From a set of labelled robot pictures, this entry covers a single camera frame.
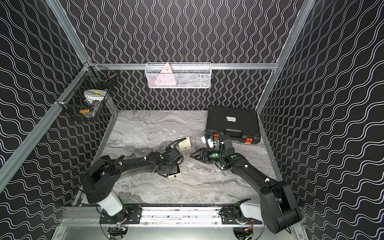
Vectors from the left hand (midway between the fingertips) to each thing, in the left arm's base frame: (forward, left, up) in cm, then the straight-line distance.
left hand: (174, 167), depth 88 cm
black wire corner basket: (+24, +50, +30) cm, 63 cm away
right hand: (+1, -11, +13) cm, 18 cm away
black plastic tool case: (+33, -43, +5) cm, 55 cm away
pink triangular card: (+40, +8, +32) cm, 52 cm away
